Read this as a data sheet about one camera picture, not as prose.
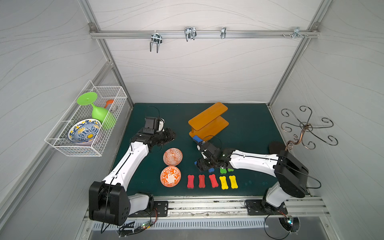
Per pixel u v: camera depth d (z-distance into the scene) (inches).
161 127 26.9
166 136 28.3
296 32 30.1
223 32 31.3
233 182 31.6
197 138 38.7
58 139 21.7
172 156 35.7
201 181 31.8
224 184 31.5
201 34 30.9
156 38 30.8
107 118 24.7
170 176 32.6
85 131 24.6
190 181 31.6
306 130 26.7
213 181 31.8
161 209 28.8
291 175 17.3
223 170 33.0
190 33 30.0
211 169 33.2
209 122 36.6
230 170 33.2
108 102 30.3
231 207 29.6
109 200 15.3
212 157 25.5
